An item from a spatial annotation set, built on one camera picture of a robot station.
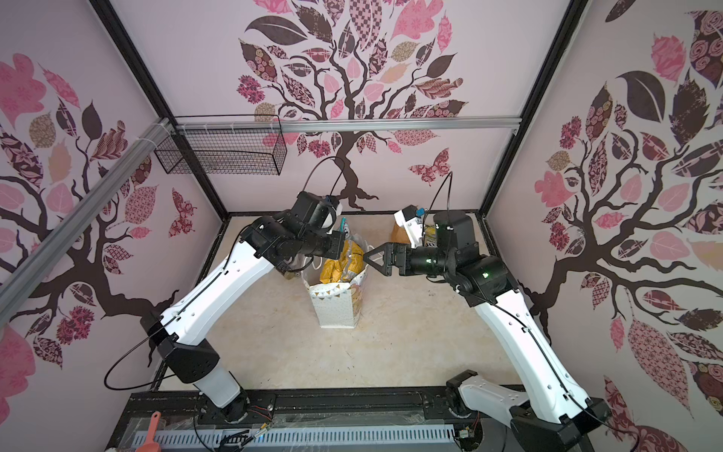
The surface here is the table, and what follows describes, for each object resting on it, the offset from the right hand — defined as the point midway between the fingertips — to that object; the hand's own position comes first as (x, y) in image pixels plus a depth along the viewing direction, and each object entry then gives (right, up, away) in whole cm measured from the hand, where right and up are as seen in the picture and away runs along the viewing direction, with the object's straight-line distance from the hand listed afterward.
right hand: (378, 255), depth 61 cm
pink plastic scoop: (-56, -47, +6) cm, 73 cm away
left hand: (-9, +1, +11) cm, 14 cm away
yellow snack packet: (-7, -3, +13) cm, 15 cm away
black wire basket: (-52, +36, +34) cm, 72 cm away
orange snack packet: (+10, +5, +46) cm, 47 cm away
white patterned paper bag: (-10, -14, +13) cm, 22 cm away
